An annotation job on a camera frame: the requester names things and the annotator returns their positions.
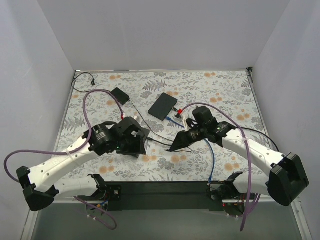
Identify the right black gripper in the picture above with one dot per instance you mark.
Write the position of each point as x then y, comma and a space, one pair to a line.
187, 135

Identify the black network switch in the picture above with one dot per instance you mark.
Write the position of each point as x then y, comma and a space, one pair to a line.
162, 106
138, 155

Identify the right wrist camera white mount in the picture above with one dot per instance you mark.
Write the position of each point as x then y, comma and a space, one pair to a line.
180, 119

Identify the floral patterned table mat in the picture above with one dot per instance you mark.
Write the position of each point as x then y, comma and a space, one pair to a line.
153, 99

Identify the black power adapter brick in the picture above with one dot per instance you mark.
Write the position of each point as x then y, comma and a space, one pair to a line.
120, 95

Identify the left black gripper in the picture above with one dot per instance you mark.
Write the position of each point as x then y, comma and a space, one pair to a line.
139, 142

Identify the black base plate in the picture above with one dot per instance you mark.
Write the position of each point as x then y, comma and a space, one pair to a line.
166, 195

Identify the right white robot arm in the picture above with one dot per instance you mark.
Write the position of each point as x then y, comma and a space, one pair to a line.
270, 173

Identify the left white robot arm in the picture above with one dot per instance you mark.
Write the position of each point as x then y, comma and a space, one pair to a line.
45, 183

